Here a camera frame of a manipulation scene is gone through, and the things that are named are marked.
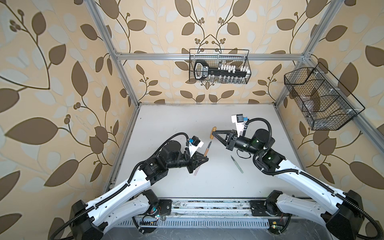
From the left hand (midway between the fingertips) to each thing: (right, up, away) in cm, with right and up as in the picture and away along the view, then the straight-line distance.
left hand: (208, 158), depth 66 cm
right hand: (+2, +11, -3) cm, 12 cm away
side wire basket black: (+59, +24, +6) cm, 64 cm away
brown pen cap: (+2, +13, -3) cm, 14 cm away
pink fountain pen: (-5, -13, +20) cm, 25 cm away
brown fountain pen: (0, +5, -1) cm, 5 cm away
